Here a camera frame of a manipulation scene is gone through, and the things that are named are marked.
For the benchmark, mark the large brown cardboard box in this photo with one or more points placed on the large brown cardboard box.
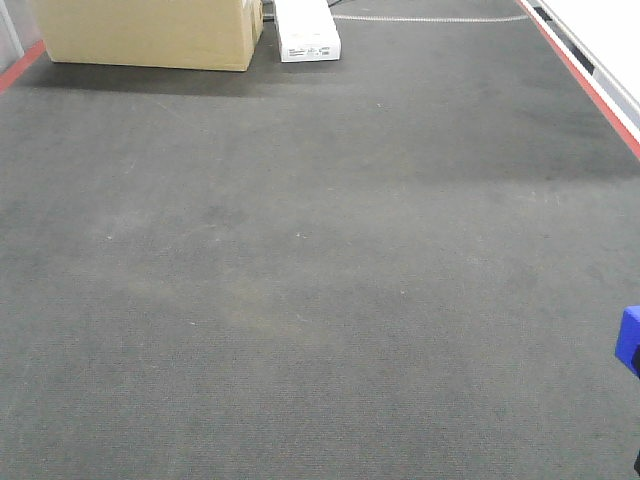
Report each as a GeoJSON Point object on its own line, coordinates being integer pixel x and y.
{"type": "Point", "coordinates": [150, 30]}

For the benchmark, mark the blue plastic box slanted corners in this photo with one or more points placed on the blue plastic box slanted corners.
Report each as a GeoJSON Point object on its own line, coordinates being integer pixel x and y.
{"type": "Point", "coordinates": [626, 335]}

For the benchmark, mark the long white carton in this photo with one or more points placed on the long white carton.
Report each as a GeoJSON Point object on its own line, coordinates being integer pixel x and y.
{"type": "Point", "coordinates": [310, 35]}

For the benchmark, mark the conveyor with dark grey belt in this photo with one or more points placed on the conveyor with dark grey belt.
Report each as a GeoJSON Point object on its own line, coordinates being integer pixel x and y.
{"type": "Point", "coordinates": [250, 250]}

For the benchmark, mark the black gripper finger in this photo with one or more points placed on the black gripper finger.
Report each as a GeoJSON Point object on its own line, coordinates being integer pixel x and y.
{"type": "Point", "coordinates": [636, 361]}

